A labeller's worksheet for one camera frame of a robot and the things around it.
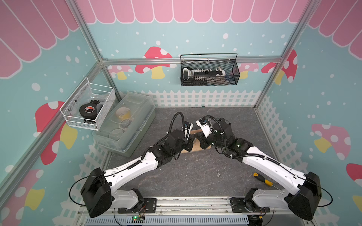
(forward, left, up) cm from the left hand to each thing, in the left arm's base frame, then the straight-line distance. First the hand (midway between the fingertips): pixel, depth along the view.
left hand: (192, 138), depth 78 cm
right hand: (-1, -1, +4) cm, 4 cm away
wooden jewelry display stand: (-8, -1, +6) cm, 10 cm away
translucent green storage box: (+16, +37, -3) cm, 40 cm away
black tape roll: (+6, +53, +14) cm, 56 cm away
